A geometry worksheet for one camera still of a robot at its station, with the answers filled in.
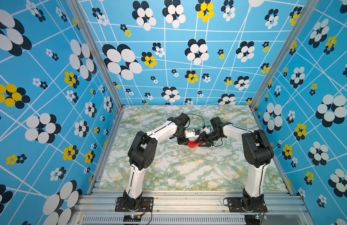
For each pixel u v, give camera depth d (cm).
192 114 79
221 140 83
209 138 86
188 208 74
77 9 70
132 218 72
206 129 94
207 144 87
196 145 92
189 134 83
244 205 67
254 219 69
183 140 83
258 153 53
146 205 73
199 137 90
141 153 53
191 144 93
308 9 68
